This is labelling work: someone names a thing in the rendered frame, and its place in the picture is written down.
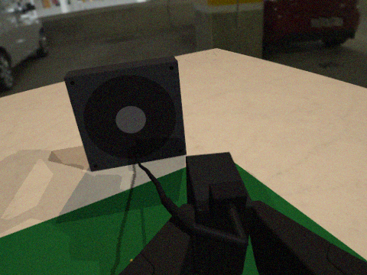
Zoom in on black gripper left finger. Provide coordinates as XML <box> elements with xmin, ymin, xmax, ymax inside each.
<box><xmin>117</xmin><ymin>204</ymin><xmax>196</xmax><ymax>275</ymax></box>

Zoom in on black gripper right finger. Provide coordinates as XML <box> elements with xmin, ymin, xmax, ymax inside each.
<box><xmin>248</xmin><ymin>201</ymin><xmax>367</xmax><ymax>275</ymax></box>

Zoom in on black square cooling fan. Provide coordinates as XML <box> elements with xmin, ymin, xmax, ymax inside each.
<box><xmin>64</xmin><ymin>56</ymin><xmax>187</xmax><ymax>172</ymax></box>

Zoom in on green circuit board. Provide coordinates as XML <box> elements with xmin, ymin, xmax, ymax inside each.
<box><xmin>0</xmin><ymin>163</ymin><xmax>367</xmax><ymax>275</ymax></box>

